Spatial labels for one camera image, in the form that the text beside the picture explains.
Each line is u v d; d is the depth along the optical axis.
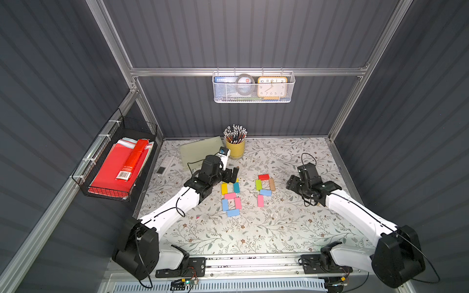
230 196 0.95
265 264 0.75
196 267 0.74
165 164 1.05
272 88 0.88
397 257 0.40
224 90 0.93
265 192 0.96
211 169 0.63
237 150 1.01
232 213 0.87
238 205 0.91
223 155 0.72
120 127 0.81
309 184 0.64
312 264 0.73
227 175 0.74
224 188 0.96
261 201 0.94
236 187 0.97
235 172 0.75
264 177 1.02
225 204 0.91
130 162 0.72
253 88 0.87
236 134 0.98
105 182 0.68
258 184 0.99
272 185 0.98
